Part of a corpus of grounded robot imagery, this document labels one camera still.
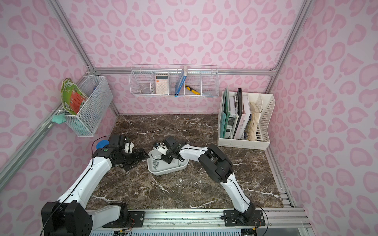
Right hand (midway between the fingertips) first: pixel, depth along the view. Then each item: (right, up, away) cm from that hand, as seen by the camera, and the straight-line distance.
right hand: (163, 155), depth 97 cm
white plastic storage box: (-3, -6, -5) cm, 8 cm away
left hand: (-8, +2, -15) cm, 17 cm away
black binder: (+46, +28, -14) cm, 55 cm away
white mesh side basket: (-33, +20, -25) cm, 46 cm away
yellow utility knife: (+19, +43, +1) cm, 47 cm away
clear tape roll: (-11, +43, -1) cm, 44 cm away
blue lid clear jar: (-31, +10, -16) cm, 36 cm away
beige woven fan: (+60, +28, -2) cm, 66 cm away
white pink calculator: (-1, +46, -2) cm, 46 cm away
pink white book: (+47, +23, -17) cm, 55 cm away
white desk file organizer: (+69, +35, +3) cm, 77 cm away
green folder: (+37, +25, -18) cm, 48 cm away
